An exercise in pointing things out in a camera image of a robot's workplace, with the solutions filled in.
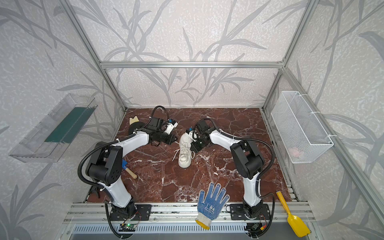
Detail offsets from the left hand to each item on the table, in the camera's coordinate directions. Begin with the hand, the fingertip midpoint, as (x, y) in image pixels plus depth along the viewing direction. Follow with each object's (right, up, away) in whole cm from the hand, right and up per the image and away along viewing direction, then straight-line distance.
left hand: (178, 133), depth 94 cm
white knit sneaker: (+5, -13, -6) cm, 15 cm away
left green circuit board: (-21, -43, -22) cm, 53 cm away
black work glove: (-35, +6, +17) cm, 39 cm away
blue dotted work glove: (+20, -36, -19) cm, 46 cm away
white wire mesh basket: (+57, +2, -32) cm, 65 cm away
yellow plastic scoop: (+60, -41, -23) cm, 77 cm away
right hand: (+9, -7, 0) cm, 11 cm away
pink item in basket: (+61, -7, -21) cm, 65 cm away
